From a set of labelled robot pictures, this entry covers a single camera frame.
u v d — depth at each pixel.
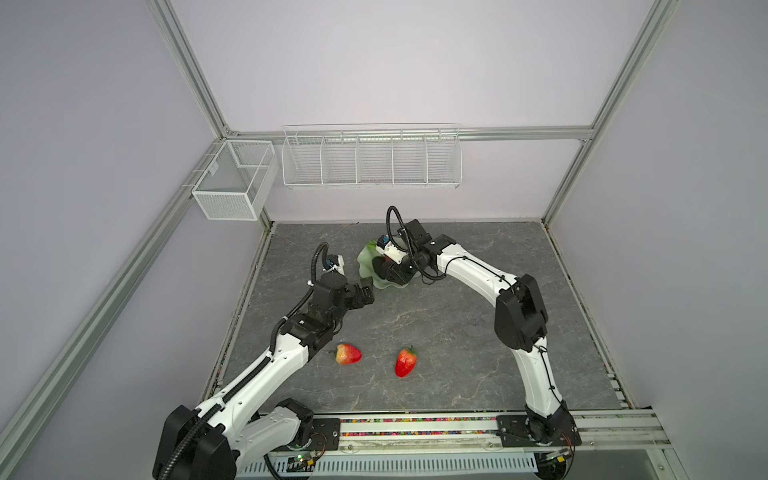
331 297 0.59
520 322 0.55
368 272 1.03
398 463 0.71
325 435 0.74
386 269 0.84
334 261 0.69
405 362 0.81
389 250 0.85
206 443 0.38
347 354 0.83
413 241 0.74
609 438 0.74
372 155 0.98
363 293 0.72
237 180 0.97
